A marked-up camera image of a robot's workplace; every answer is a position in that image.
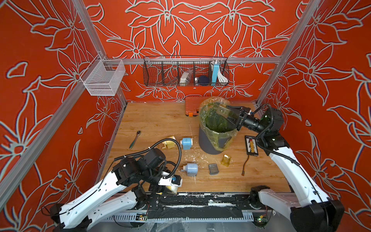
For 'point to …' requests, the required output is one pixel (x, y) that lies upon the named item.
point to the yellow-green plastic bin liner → (221, 131)
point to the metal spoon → (138, 133)
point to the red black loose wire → (243, 169)
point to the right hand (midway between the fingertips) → (223, 111)
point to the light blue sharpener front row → (192, 169)
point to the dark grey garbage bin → (205, 143)
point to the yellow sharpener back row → (169, 144)
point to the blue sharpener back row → (186, 143)
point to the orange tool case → (192, 105)
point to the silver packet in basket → (185, 78)
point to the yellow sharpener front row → (173, 188)
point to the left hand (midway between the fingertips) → (172, 181)
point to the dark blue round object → (204, 80)
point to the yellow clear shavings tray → (225, 160)
